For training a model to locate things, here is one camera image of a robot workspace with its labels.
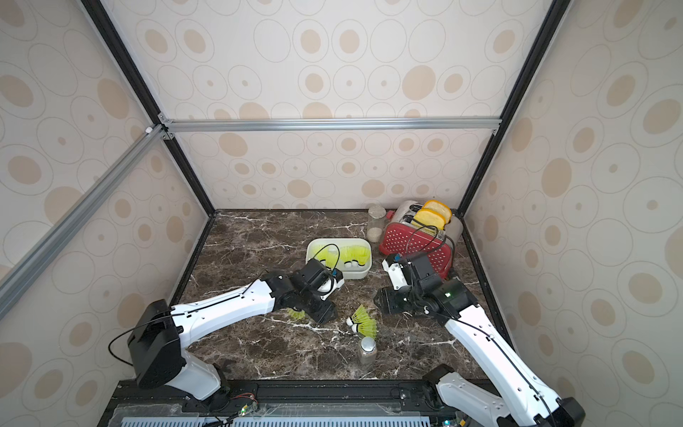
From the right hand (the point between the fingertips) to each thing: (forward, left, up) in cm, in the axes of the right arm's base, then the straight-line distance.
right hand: (381, 301), depth 73 cm
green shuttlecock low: (-3, +3, -13) cm, 14 cm away
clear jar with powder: (+36, +1, -7) cm, 37 cm away
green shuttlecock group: (+3, +26, -18) cm, 32 cm away
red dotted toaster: (+26, -8, -3) cm, 28 cm away
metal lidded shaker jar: (-11, +3, -9) cm, 14 cm away
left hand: (-1, +13, -6) cm, 15 cm away
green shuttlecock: (+26, +6, -13) cm, 30 cm away
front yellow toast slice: (+29, -16, +4) cm, 33 cm away
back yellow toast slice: (+33, -21, +4) cm, 39 cm away
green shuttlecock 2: (+2, +6, -15) cm, 16 cm away
